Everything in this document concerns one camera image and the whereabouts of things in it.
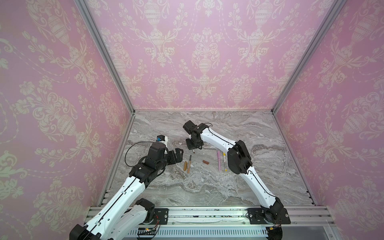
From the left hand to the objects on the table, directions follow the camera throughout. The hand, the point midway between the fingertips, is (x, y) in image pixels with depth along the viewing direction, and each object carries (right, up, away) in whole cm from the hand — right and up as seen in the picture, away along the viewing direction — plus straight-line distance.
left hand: (177, 153), depth 78 cm
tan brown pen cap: (+3, -10, +14) cm, 17 cm away
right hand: (+7, 0, +22) cm, 23 cm away
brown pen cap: (+15, -8, +16) cm, 24 cm away
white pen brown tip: (+8, -3, +19) cm, 21 cm away
